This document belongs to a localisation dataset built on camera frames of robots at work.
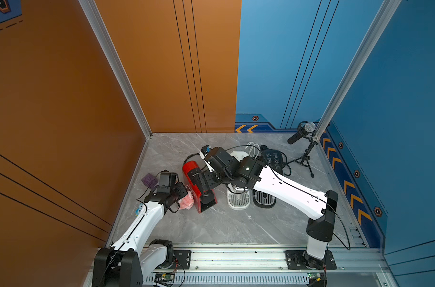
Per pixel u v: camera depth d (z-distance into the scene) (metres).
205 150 0.61
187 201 0.80
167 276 0.71
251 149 1.09
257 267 0.73
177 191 0.76
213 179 0.61
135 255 0.41
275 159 0.78
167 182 0.66
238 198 0.89
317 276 0.72
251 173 0.47
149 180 0.94
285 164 1.02
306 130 0.89
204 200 0.75
